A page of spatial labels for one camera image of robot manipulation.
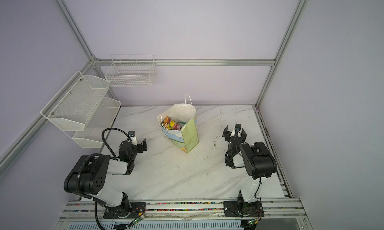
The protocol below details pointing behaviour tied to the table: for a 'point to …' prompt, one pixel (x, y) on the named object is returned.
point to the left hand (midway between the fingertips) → (136, 139)
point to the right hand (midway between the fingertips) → (234, 126)
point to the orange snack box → (169, 123)
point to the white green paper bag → (188, 137)
